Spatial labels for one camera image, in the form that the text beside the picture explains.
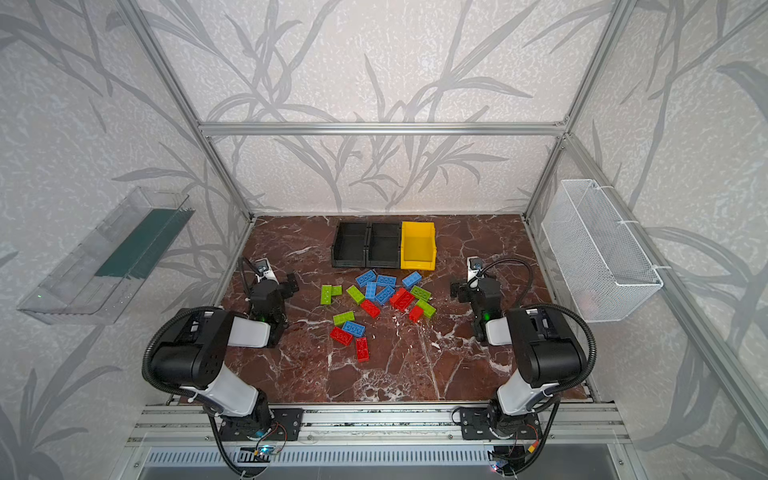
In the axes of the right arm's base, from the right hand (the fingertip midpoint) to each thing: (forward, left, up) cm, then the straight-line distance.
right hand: (469, 270), depth 95 cm
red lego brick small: (-12, +17, -6) cm, 22 cm away
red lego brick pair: (-7, +22, -5) cm, 24 cm away
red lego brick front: (-23, +33, -5) cm, 41 cm away
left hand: (-1, +62, +2) cm, 62 cm away
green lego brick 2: (-5, +37, -6) cm, 38 cm away
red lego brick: (-19, +40, -6) cm, 45 cm away
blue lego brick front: (-16, +36, -6) cm, 40 cm away
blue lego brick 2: (0, +18, -5) cm, 19 cm away
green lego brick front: (-13, +41, -6) cm, 44 cm away
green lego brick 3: (-5, +16, -6) cm, 17 cm away
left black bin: (+17, +42, -9) cm, 47 cm away
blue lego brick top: (+1, +34, -5) cm, 34 cm away
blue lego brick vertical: (-3, +32, -6) cm, 33 cm away
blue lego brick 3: (-5, +28, -6) cm, 29 cm away
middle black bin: (+18, +29, -11) cm, 36 cm away
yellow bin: (+15, +16, -5) cm, 22 cm away
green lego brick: (-4, +46, -5) cm, 47 cm away
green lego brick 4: (-10, +13, -7) cm, 18 cm away
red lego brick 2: (-10, +32, -6) cm, 34 cm away
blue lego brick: (0, +27, -5) cm, 28 cm away
